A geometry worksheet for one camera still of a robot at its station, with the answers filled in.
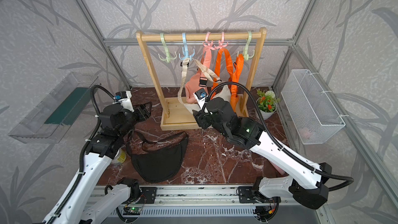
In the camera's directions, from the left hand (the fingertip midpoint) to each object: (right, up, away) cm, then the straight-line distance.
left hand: (148, 104), depth 70 cm
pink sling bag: (+24, +13, +10) cm, 29 cm away
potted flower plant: (+62, 0, +20) cm, 65 cm away
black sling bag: (-1, -32, +13) cm, 35 cm away
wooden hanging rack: (+4, -8, +37) cm, 39 cm away
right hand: (+24, -1, -7) cm, 25 cm away
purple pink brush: (+64, -36, +10) cm, 74 cm away
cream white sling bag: (+36, +7, +19) cm, 41 cm away
